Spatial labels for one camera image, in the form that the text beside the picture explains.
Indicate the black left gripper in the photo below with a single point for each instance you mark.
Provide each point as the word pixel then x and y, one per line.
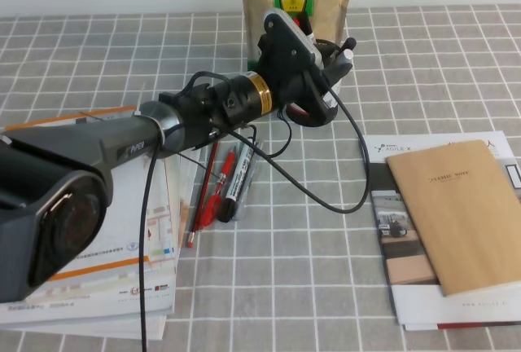
pixel 311 105

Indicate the white ROS textbook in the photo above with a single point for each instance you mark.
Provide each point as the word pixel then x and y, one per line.
pixel 69 200

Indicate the grey transparent pen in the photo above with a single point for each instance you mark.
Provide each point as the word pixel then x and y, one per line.
pixel 243 195

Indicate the tan classic notebook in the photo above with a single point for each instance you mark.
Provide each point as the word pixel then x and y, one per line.
pixel 466 213

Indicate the loose paper stack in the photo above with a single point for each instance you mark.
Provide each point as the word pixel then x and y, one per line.
pixel 175 197

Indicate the silver white marker pen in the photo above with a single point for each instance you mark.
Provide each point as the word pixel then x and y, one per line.
pixel 340 63

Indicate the white book under textbook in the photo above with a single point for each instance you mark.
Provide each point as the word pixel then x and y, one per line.
pixel 113 298

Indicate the Agilex brochure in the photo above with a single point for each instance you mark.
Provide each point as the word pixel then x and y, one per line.
pixel 415 292

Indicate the black mesh pen holder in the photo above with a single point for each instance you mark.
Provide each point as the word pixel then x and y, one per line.
pixel 314 77

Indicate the red gel pen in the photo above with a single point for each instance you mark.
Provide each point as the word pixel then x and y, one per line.
pixel 214 201

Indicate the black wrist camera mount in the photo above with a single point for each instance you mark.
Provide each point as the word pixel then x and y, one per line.
pixel 285 51

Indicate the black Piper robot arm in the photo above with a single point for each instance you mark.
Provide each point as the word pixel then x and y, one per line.
pixel 201 113

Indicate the black white marker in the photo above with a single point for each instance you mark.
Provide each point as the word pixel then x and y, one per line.
pixel 229 205

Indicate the black marker in holder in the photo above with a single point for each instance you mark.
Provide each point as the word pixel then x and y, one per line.
pixel 307 27

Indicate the red black pencil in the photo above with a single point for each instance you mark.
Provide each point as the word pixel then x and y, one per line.
pixel 202 195

